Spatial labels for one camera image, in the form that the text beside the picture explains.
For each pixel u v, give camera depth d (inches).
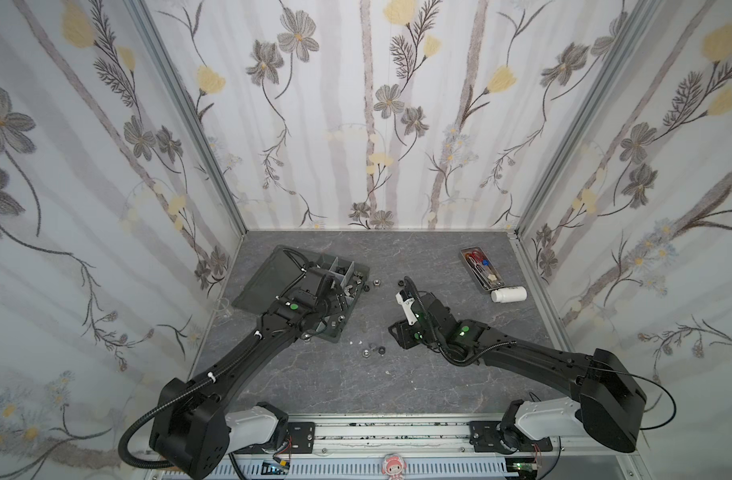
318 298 24.3
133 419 14.9
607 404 16.3
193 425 15.4
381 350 34.9
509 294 38.6
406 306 28.8
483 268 43.2
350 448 28.8
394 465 26.6
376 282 41.1
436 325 24.2
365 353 34.9
